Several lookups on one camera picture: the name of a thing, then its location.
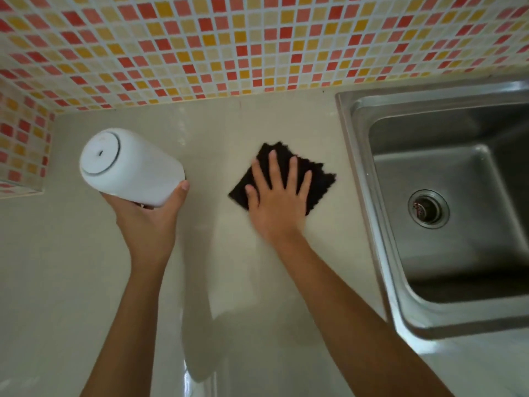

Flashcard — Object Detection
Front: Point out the black cloth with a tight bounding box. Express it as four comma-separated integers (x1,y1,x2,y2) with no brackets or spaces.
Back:
228,141,338,216

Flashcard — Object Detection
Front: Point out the metal sink drain strainer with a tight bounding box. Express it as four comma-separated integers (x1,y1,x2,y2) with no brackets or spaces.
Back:
408,189,450,230

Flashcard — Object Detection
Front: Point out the person's left hand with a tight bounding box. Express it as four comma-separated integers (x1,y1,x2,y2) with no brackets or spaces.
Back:
101,179,190,269

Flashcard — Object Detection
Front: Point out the white plastic cup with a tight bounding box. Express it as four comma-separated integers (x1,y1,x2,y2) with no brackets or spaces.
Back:
79,127,166,203

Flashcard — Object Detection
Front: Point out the person's right forearm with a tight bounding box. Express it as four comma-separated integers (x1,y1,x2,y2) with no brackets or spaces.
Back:
272,233,455,397

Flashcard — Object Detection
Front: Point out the person's left forearm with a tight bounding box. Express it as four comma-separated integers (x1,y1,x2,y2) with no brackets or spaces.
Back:
80,260,174,397

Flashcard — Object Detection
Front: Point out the beige countertop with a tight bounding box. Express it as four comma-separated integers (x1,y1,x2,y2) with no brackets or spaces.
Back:
0,84,529,397

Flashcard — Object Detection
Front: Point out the person's right hand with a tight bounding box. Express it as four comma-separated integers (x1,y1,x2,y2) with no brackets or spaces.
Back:
244,149,313,244

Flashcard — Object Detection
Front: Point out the stainless steel double sink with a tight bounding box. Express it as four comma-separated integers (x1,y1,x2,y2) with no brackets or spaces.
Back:
335,76,529,340

